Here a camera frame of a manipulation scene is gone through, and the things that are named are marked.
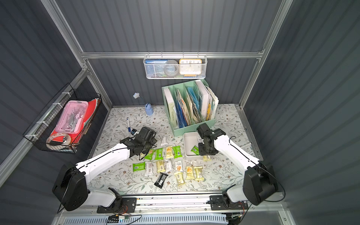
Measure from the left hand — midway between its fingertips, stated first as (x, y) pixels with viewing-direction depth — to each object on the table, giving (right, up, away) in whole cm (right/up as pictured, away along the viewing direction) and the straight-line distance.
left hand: (153, 140), depth 86 cm
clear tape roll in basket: (-37, +3, -19) cm, 42 cm away
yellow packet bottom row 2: (+28, -20, -3) cm, 34 cm away
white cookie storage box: (+24, -2, +13) cm, 28 cm away
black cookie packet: (+6, -23, -5) cm, 24 cm away
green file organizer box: (+22, +22, +7) cm, 32 cm away
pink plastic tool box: (-40, +13, -13) cm, 44 cm away
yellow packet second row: (+4, -17, +1) cm, 17 cm away
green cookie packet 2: (+14, -9, +6) cm, 18 cm away
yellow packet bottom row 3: (+32, -10, -5) cm, 34 cm away
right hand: (+33, -7, -2) cm, 34 cm away
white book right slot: (+33, +26, +9) cm, 43 cm away
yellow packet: (+23, -20, -3) cm, 30 cm away
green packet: (+27, -8, +8) cm, 29 cm away
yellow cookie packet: (+9, -10, +6) cm, 15 cm away
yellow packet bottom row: (+16, -21, -5) cm, 27 cm away
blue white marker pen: (-23, +6, +20) cm, 31 cm away
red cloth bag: (-33, +20, -7) cm, 39 cm away
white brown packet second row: (-3, -19, 0) cm, 19 cm away
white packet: (+10, -16, 0) cm, 19 cm away
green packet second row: (-8, -17, +1) cm, 18 cm away
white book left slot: (+11, +18, +6) cm, 21 cm away
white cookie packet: (+16, -16, +1) cm, 23 cm away
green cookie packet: (+3, -10, +6) cm, 12 cm away
